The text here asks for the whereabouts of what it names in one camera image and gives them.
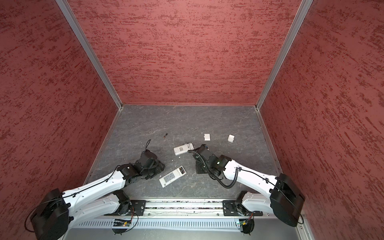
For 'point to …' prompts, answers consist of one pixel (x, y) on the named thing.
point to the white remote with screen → (170, 177)
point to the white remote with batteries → (183, 148)
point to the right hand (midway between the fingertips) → (198, 171)
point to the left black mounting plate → (138, 208)
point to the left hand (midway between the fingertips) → (163, 170)
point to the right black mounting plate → (229, 209)
